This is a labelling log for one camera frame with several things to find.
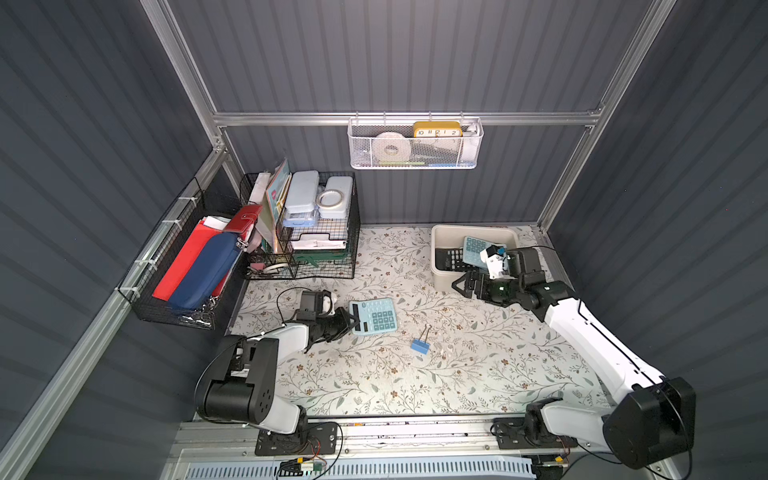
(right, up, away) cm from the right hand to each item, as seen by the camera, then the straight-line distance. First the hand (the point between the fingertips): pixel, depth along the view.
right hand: (471, 294), depth 80 cm
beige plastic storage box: (0, +17, +22) cm, 28 cm away
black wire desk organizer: (-47, +20, +13) cm, 53 cm away
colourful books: (-59, +29, +8) cm, 66 cm away
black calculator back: (-2, +9, +19) cm, 21 cm away
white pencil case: (-51, +31, +16) cm, 62 cm away
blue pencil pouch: (-64, +7, -13) cm, 66 cm away
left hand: (-32, -10, +11) cm, 35 cm away
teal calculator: (+5, +13, +19) cm, 23 cm away
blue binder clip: (-13, -17, +9) cm, 23 cm away
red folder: (-71, +14, -6) cm, 72 cm away
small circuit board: (-45, -40, -10) cm, 61 cm away
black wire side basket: (-74, +9, -15) cm, 76 cm away
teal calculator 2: (-26, -9, +13) cm, 31 cm away
